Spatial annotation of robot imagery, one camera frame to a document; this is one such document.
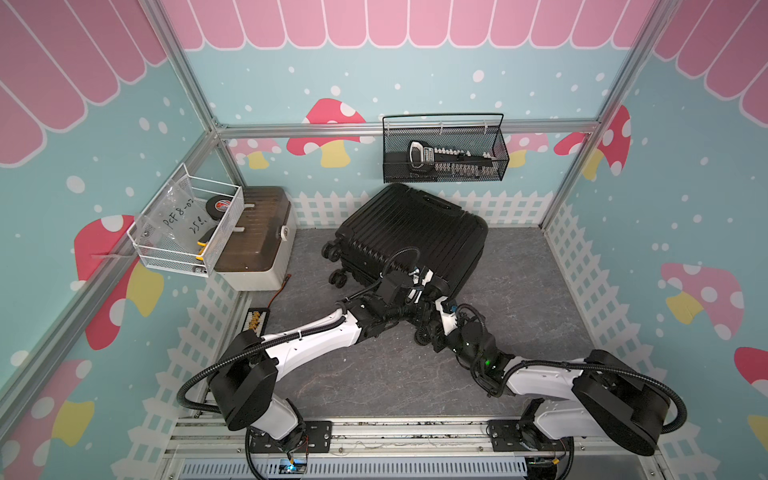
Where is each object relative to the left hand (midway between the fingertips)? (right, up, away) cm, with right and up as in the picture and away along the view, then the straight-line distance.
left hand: (434, 310), depth 79 cm
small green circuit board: (-37, -37, -7) cm, 53 cm away
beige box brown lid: (-51, +16, +8) cm, 54 cm away
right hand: (-2, -2, +4) cm, 5 cm away
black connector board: (-55, -6, +15) cm, 57 cm away
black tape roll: (-58, +28, 0) cm, 65 cm away
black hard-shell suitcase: (+5, +20, +8) cm, 22 cm away
